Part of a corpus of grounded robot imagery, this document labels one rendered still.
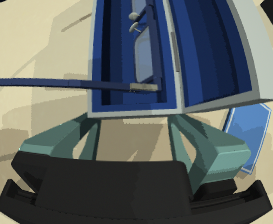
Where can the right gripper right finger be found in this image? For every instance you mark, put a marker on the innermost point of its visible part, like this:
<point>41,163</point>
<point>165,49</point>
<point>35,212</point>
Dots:
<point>219,155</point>

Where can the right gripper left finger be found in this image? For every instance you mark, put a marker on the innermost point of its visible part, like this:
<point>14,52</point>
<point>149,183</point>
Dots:
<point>60,140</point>

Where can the dark blue glasses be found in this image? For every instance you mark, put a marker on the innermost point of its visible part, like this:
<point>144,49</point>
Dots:
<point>146,59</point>

